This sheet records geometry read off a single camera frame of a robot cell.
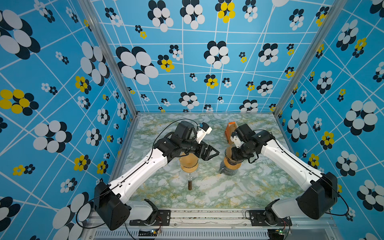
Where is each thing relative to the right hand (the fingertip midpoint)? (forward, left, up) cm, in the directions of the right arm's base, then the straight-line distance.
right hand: (235, 156), depth 81 cm
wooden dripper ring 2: (-7, +24, -2) cm, 25 cm away
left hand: (-3, +13, +13) cm, 18 cm away
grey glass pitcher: (-4, +6, -7) cm, 10 cm away
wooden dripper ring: (-4, +2, -3) cm, 6 cm away
